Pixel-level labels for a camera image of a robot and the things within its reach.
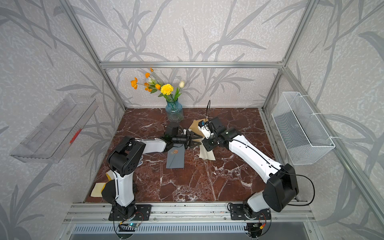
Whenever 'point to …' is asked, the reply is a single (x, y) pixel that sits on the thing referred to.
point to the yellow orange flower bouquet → (170, 93)
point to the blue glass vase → (174, 111)
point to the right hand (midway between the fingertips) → (206, 141)
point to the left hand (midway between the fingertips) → (201, 140)
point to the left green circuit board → (130, 227)
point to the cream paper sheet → (205, 154)
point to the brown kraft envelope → (194, 128)
